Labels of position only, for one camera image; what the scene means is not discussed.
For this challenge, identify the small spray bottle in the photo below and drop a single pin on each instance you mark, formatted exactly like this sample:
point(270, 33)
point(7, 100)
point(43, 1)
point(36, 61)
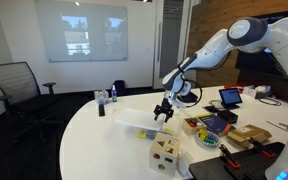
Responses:
point(114, 93)

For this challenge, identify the yellow toy piece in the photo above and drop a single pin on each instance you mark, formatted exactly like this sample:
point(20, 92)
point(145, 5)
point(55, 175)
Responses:
point(141, 134)

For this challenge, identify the blue toy block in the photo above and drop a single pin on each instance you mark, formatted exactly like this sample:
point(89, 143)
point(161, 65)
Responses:
point(212, 137)

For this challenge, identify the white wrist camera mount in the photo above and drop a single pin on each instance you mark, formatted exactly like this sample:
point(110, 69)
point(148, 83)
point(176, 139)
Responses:
point(177, 101)

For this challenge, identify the red box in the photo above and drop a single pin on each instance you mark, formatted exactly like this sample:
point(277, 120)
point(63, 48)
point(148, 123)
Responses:
point(234, 86)

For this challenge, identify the clear tissue box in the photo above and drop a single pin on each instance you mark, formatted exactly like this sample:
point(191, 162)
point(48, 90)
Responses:
point(101, 96)

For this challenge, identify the white storage bin lid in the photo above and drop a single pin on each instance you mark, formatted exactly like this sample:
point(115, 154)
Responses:
point(137, 119)

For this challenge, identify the green bowl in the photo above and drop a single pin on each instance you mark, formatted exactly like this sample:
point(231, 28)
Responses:
point(200, 141)

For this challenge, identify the crumpled clear plastic wrap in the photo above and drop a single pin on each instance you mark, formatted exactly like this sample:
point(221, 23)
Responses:
point(184, 166)

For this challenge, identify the white headset device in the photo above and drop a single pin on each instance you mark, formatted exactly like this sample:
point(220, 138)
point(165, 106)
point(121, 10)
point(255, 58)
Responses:
point(263, 91)

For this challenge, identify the wooden shape sorter cube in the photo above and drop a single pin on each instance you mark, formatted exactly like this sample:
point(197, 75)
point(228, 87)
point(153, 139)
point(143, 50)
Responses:
point(164, 155)

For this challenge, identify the mesh office chair with armrests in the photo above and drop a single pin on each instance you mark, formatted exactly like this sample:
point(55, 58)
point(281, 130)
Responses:
point(14, 83)

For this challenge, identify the black remote control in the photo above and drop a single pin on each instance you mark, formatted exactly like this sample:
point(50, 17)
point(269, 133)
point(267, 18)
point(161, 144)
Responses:
point(101, 110)

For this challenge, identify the wall mounted dark monitor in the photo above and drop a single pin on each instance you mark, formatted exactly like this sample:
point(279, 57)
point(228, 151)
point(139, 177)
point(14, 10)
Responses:
point(257, 63)

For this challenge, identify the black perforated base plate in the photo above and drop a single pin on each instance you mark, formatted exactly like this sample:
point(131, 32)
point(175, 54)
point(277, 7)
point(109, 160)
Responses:
point(250, 166)

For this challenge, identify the small black bag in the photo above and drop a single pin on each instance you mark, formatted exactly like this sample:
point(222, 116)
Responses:
point(120, 87)

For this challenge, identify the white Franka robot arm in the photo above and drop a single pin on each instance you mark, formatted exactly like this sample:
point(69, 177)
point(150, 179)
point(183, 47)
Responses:
point(277, 40)

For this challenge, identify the yellow toy block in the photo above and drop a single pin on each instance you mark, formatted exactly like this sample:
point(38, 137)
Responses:
point(202, 134)

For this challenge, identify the red toy block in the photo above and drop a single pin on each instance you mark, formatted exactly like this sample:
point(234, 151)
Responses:
point(191, 124)

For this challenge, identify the blue book with orange stripe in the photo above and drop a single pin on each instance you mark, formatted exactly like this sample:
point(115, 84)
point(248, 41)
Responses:
point(217, 123)

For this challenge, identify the small wooden tray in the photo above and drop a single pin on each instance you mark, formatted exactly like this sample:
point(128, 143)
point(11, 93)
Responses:
point(187, 129)

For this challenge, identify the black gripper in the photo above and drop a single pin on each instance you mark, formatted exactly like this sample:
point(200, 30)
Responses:
point(164, 108)

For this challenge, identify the taped cardboard box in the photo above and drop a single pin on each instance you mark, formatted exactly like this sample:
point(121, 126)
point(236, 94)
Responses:
point(249, 135)

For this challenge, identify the green toy block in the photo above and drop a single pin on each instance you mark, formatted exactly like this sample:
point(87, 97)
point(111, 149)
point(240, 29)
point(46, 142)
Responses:
point(209, 141)

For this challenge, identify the black box device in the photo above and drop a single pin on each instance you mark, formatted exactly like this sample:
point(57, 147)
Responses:
point(227, 116)

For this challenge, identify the glass door with blinds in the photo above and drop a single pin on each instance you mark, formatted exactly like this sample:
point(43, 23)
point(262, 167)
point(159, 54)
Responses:
point(170, 40)

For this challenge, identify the tablet on black stand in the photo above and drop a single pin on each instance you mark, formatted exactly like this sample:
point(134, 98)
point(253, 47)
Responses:
point(230, 96)

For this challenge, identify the glass whiteboard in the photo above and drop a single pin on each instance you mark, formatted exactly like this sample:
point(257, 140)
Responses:
point(50, 30)

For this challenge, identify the clear plastic storage bin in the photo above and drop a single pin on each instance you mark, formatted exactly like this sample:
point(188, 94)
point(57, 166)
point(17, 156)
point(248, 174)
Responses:
point(174, 125)

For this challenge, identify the teal toy piece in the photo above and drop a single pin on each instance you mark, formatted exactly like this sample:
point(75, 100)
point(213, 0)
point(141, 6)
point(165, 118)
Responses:
point(151, 135)

